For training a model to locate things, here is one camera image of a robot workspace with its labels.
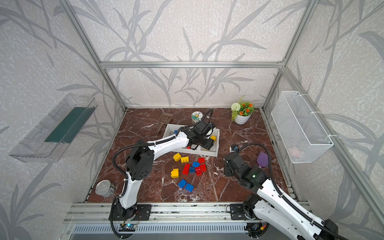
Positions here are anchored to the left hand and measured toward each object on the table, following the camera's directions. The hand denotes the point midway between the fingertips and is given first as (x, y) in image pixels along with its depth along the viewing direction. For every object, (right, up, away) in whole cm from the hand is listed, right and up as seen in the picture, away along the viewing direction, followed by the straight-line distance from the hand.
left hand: (212, 139), depth 90 cm
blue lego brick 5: (-18, -24, -8) cm, 31 cm away
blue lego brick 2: (-12, -18, -3) cm, 22 cm away
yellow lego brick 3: (-22, -19, -5) cm, 30 cm away
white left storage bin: (-29, +5, +13) cm, 32 cm away
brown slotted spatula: (-35, +13, +25) cm, 45 cm away
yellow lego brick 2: (-5, -4, -8) cm, 11 cm away
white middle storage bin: (-9, -8, +1) cm, 12 cm away
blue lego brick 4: (-25, +3, +15) cm, 29 cm away
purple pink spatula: (+32, -13, +3) cm, 35 cm away
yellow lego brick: (-17, -13, 0) cm, 21 cm away
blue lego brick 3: (-14, -25, -10) cm, 30 cm away
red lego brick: (-9, -18, -4) cm, 21 cm away
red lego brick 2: (-7, -14, +3) cm, 15 cm away
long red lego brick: (-16, -17, -4) cm, 24 cm away
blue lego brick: (-10, -15, -1) cm, 18 cm away
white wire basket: (+35, +6, -29) cm, 46 cm away
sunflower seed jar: (-10, +15, +14) cm, 23 cm away
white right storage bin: (+1, -8, +3) cm, 9 cm away
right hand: (+8, -10, -11) cm, 17 cm away
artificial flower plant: (+22, +20, +11) cm, 31 cm away
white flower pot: (+23, +12, +17) cm, 31 cm away
